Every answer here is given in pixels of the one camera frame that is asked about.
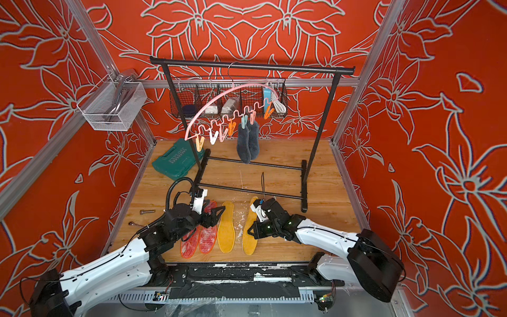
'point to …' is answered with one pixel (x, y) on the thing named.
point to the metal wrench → (131, 223)
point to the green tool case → (178, 160)
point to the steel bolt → (142, 211)
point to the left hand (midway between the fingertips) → (216, 203)
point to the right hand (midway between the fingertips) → (245, 234)
